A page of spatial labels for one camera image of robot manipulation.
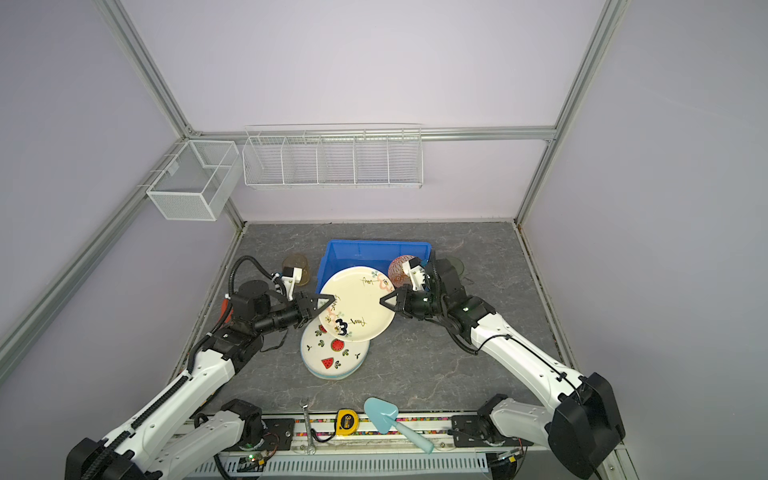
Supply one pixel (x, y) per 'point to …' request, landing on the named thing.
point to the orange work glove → (226, 314)
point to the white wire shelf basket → (333, 156)
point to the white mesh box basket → (198, 181)
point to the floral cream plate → (358, 313)
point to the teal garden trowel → (382, 414)
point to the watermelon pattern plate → (327, 357)
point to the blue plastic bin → (373, 254)
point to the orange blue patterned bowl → (396, 272)
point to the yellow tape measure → (347, 420)
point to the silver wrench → (310, 448)
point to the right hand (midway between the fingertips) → (380, 304)
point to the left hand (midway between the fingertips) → (334, 304)
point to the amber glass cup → (298, 261)
